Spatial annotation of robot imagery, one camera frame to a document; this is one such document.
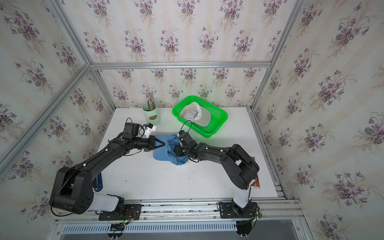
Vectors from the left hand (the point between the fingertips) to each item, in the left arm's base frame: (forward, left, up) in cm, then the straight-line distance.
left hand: (164, 145), depth 80 cm
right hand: (+3, -7, -11) cm, 14 cm away
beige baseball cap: (+34, -20, -12) cm, 41 cm away
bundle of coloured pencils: (+33, +13, 0) cm, 35 cm away
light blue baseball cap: (-2, -1, -4) cm, 5 cm away
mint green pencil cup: (+27, +13, -7) cm, 31 cm away
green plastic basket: (+32, -35, -12) cm, 49 cm away
